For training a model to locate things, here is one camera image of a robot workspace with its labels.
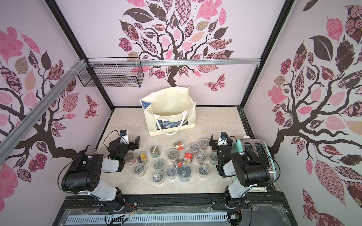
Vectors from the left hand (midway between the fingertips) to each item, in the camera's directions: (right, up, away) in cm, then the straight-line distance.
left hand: (133, 138), depth 94 cm
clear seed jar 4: (+20, -20, -16) cm, 33 cm away
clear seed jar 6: (+46, -17, -14) cm, 51 cm away
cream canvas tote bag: (+23, +19, +11) cm, 32 cm away
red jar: (+32, -14, -10) cm, 36 cm away
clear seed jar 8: (+53, -11, -10) cm, 55 cm away
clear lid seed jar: (+28, -10, -8) cm, 31 cm away
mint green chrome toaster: (+78, -4, -18) cm, 81 cm away
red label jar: (+38, -11, -7) cm, 40 cm away
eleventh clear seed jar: (+42, -6, -4) cm, 43 cm away
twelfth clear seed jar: (+27, -18, -14) cm, 36 cm away
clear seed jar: (+9, -17, -14) cm, 23 cm away
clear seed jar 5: (+1, -12, -9) cm, 15 cm away
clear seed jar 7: (+45, -11, -8) cm, 47 cm away
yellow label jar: (+9, -11, -8) cm, 17 cm away
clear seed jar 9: (+48, -3, -3) cm, 49 cm away
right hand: (+59, +3, -4) cm, 59 cm away
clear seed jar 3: (+20, -15, -12) cm, 27 cm away
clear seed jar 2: (+35, -18, -16) cm, 43 cm away
